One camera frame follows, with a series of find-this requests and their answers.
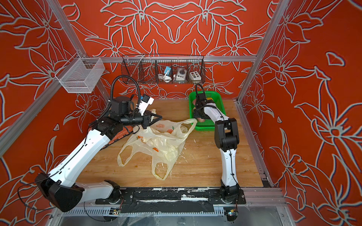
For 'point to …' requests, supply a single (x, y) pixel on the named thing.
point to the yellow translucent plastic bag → (163, 153)
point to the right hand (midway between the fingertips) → (198, 115)
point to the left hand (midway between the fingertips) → (161, 116)
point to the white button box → (195, 76)
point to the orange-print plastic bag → (165, 130)
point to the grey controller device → (181, 75)
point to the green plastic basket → (215, 96)
